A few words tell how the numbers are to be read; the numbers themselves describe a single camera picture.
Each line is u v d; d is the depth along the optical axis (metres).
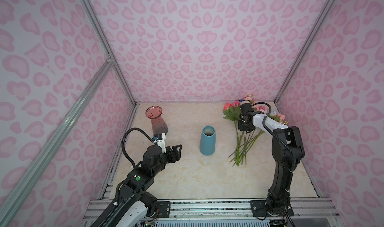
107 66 0.87
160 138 0.65
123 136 0.53
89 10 0.73
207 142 0.79
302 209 0.75
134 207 0.60
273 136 0.52
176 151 0.68
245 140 0.96
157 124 0.91
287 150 0.53
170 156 0.65
